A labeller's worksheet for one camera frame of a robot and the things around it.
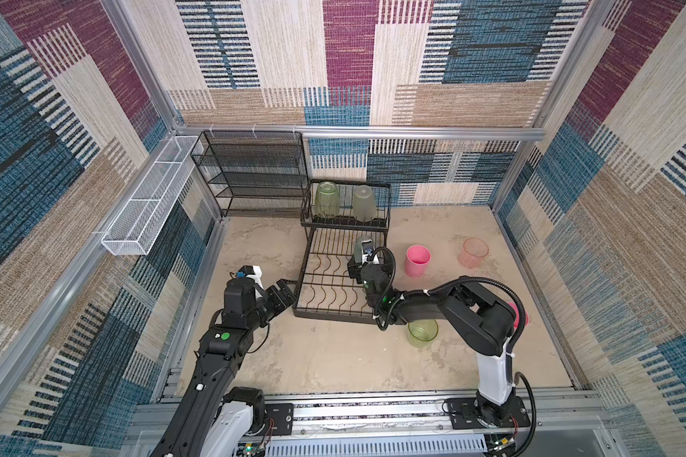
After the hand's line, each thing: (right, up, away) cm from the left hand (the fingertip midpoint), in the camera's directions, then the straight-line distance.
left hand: (291, 286), depth 77 cm
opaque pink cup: (+37, +5, +16) cm, 41 cm away
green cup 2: (+37, -16, +10) cm, 42 cm away
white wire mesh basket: (-37, +15, -6) cm, 41 cm away
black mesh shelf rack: (-20, +37, +33) cm, 54 cm away
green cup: (+9, +24, +10) cm, 28 cm away
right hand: (+22, +7, +17) cm, 29 cm away
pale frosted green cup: (+20, +23, +10) cm, 32 cm away
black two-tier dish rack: (+12, +21, +16) cm, 29 cm away
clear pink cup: (+59, +8, +23) cm, 64 cm away
